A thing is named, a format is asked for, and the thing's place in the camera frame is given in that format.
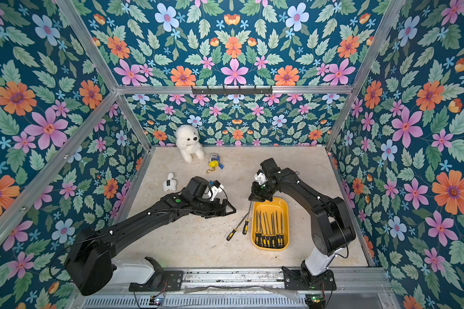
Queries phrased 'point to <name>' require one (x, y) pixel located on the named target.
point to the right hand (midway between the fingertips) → (249, 197)
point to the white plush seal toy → (187, 141)
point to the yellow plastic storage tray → (270, 217)
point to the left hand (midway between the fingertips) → (232, 212)
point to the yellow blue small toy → (214, 162)
